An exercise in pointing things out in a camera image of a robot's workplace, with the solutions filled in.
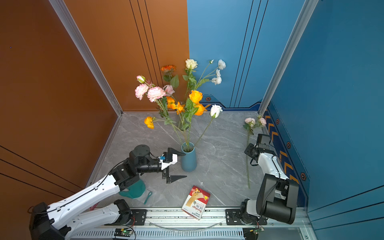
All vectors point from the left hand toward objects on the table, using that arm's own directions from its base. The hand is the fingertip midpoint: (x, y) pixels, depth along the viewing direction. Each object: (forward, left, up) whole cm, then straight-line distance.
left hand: (185, 163), depth 65 cm
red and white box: (-11, -5, -22) cm, 25 cm away
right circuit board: (-23, -32, -27) cm, 47 cm away
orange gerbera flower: (+52, +10, +8) cm, 53 cm away
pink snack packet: (-19, +28, +7) cm, 34 cm away
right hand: (+18, -37, -18) cm, 45 cm away
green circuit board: (-23, +30, -27) cm, 47 cm away
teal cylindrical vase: (+7, -1, -12) cm, 14 cm away
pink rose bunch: (+43, -45, -24) cm, 67 cm away
